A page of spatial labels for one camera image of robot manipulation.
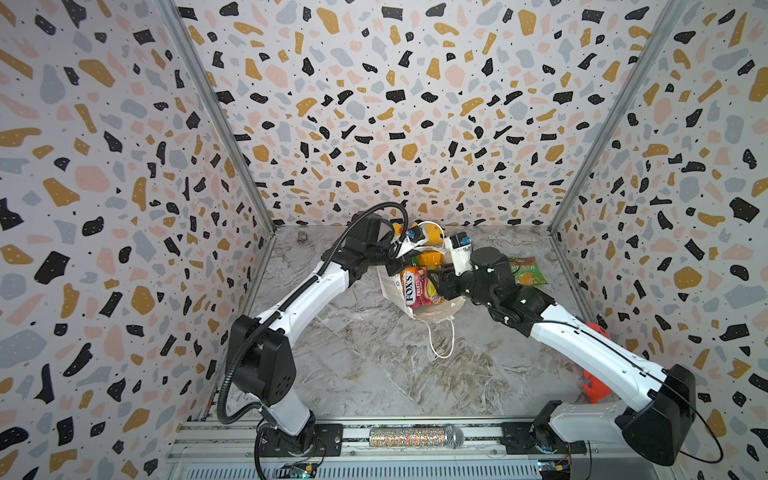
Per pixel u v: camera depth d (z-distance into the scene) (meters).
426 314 0.84
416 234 0.67
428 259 0.90
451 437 0.71
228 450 0.73
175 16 0.70
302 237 1.17
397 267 0.72
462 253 0.65
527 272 1.06
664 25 0.73
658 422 0.38
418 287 0.85
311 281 0.53
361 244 0.63
